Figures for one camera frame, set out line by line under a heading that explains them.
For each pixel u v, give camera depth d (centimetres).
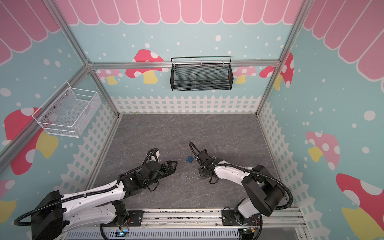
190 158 95
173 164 77
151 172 60
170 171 72
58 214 41
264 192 44
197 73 93
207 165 69
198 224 74
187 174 90
